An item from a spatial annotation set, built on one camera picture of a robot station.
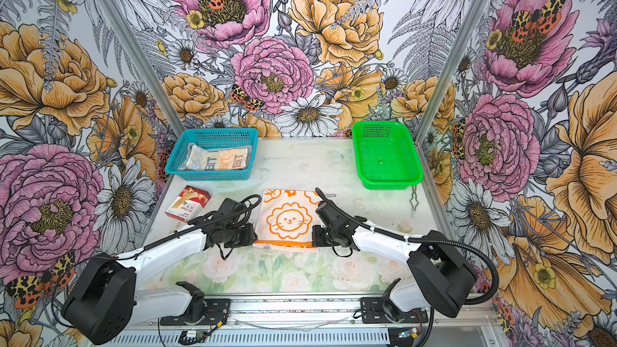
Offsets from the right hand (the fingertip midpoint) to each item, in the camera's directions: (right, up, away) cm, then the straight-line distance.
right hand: (315, 246), depth 84 cm
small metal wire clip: (+40, +13, +15) cm, 45 cm away
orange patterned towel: (-11, +7, +10) cm, 16 cm away
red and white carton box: (-49, +13, +10) cm, 51 cm away
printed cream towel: (-50, +31, +24) cm, 64 cm away
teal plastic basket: (-49, +40, +31) cm, 71 cm away
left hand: (-22, 0, +1) cm, 22 cm away
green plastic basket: (+33, +32, +31) cm, 56 cm away
